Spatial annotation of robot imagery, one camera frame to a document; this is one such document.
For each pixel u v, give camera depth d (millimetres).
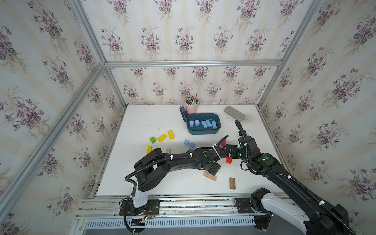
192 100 1108
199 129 1047
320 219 390
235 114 1112
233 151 716
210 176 822
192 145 956
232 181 817
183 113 1137
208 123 1073
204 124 1073
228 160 886
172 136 1006
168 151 930
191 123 1043
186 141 983
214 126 1061
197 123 1053
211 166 653
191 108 1112
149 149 931
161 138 988
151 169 476
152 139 980
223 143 957
